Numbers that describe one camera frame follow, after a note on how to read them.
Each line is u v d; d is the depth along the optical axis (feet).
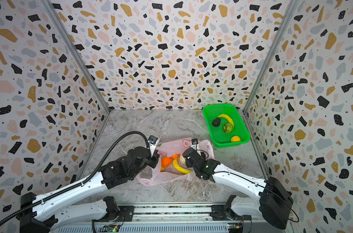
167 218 2.40
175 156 3.00
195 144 2.35
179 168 2.87
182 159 2.88
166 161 2.79
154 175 2.22
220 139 3.31
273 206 1.34
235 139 3.25
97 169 1.52
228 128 3.37
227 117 3.75
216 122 3.51
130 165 1.67
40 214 1.28
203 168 1.95
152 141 1.98
